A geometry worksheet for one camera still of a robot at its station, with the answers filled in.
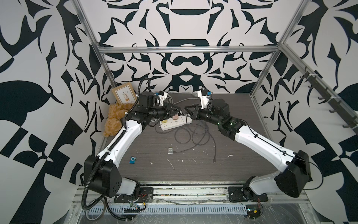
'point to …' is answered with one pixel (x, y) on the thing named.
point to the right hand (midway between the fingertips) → (184, 106)
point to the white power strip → (171, 123)
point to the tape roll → (91, 201)
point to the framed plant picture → (125, 94)
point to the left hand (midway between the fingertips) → (179, 108)
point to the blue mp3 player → (133, 160)
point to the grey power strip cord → (182, 100)
